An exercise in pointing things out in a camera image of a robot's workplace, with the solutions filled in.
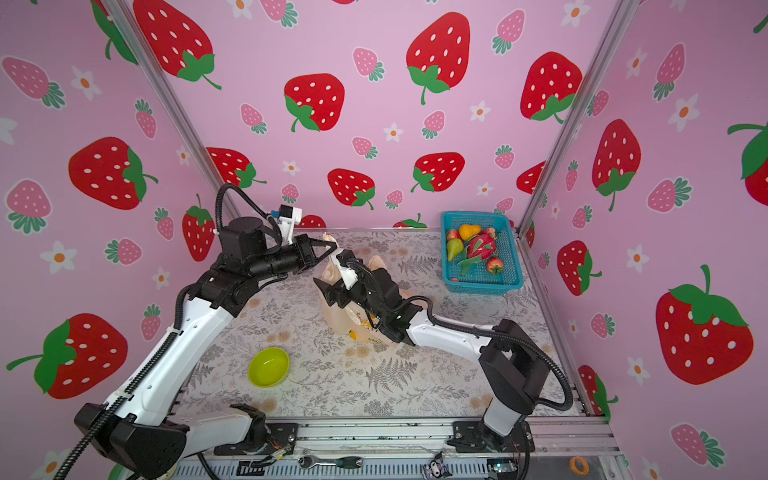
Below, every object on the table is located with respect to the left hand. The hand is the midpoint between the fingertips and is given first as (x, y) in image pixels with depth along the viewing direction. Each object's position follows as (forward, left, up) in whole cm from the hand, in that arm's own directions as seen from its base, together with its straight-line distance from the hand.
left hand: (336, 244), depth 66 cm
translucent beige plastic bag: (-11, -1, -15) cm, 19 cm away
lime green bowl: (-14, +24, -37) cm, 46 cm away
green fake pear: (+30, -35, -34) cm, 57 cm away
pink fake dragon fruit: (+26, -43, -29) cm, 58 cm away
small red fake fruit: (+36, -37, -33) cm, 61 cm away
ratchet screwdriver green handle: (-37, -2, -37) cm, 52 cm away
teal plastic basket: (+20, -51, -36) cm, 66 cm away
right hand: (+1, +4, -9) cm, 10 cm away
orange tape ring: (-37, -59, -38) cm, 80 cm away
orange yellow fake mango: (+37, -41, -31) cm, 63 cm away
